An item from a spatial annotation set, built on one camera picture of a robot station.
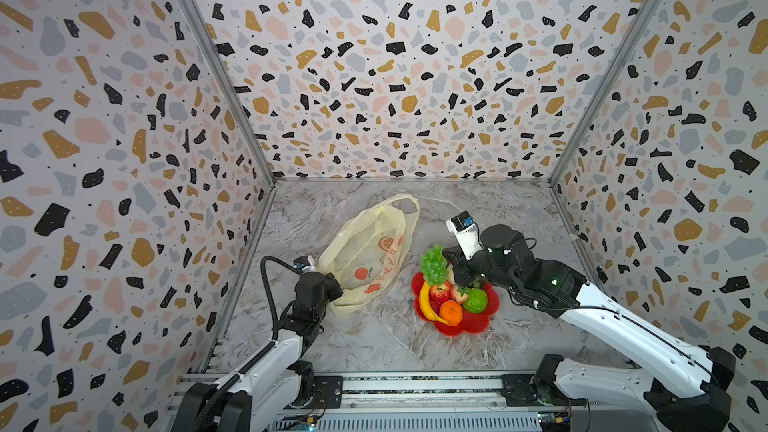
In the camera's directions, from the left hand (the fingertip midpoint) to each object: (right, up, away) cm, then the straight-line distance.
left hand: (337, 273), depth 88 cm
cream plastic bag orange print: (+6, +5, +14) cm, 17 cm away
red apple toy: (+30, -5, -3) cm, 30 cm away
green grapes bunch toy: (+27, +5, -15) cm, 32 cm away
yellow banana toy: (+25, -6, -3) cm, 26 cm away
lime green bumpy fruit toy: (+40, -7, -4) cm, 41 cm away
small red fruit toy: (+34, -5, -6) cm, 35 cm away
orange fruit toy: (+33, -9, -5) cm, 35 cm away
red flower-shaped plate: (+38, -12, -5) cm, 41 cm away
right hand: (+29, +9, -19) cm, 36 cm away
